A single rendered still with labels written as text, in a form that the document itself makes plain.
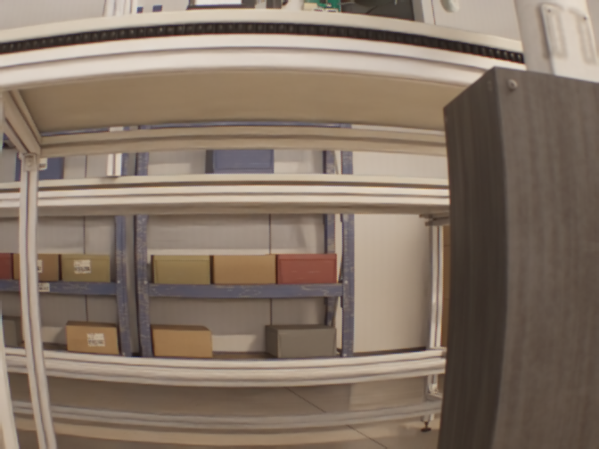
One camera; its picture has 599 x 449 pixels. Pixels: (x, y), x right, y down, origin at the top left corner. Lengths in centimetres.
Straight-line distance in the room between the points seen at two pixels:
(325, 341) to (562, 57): 432
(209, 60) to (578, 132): 51
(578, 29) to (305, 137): 122
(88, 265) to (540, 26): 420
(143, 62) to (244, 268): 392
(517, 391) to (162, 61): 59
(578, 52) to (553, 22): 4
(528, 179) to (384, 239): 490
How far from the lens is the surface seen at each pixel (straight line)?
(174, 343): 487
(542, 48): 79
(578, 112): 69
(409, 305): 561
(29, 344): 182
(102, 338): 482
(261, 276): 492
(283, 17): 105
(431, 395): 329
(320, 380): 275
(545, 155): 67
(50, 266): 483
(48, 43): 104
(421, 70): 109
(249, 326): 538
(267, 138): 190
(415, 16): 134
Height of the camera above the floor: 70
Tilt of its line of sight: 1 degrees up
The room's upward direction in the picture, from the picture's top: straight up
